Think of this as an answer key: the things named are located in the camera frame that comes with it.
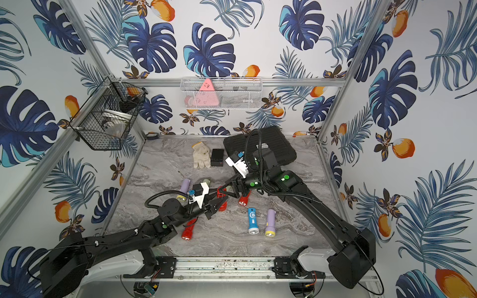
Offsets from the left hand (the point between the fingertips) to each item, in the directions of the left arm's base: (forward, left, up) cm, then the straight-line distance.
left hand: (224, 190), depth 68 cm
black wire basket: (+29, +58, +6) cm, 65 cm away
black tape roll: (+50, +55, -25) cm, 78 cm away
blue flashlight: (-3, -12, -23) cm, 26 cm away
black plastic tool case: (+50, -22, -21) cm, 59 cm away
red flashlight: (-9, +16, -24) cm, 30 cm away
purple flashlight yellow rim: (+15, +24, -24) cm, 37 cm away
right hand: (+2, 0, +1) cm, 2 cm away
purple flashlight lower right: (-6, -20, -22) cm, 31 cm away
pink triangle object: (+46, +14, +9) cm, 49 cm away
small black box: (+32, +9, -22) cm, 40 cm away
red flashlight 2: (+8, -7, -22) cm, 25 cm away
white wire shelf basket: (+49, +6, +9) cm, 50 cm away
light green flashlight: (+17, +12, -23) cm, 31 cm away
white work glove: (+36, +19, -24) cm, 47 cm away
